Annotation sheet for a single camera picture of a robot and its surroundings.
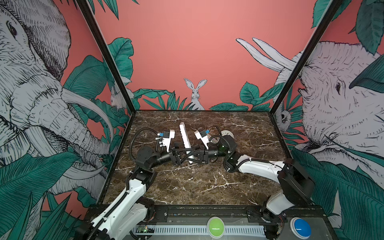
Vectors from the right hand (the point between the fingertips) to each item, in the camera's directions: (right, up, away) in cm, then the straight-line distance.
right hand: (185, 158), depth 63 cm
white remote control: (+1, +7, -2) cm, 7 cm away
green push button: (+14, -35, +7) cm, 38 cm away
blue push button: (+54, -35, +7) cm, 65 cm away
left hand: (+2, +4, 0) cm, 5 cm away
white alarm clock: (+26, +9, +40) cm, 48 cm away
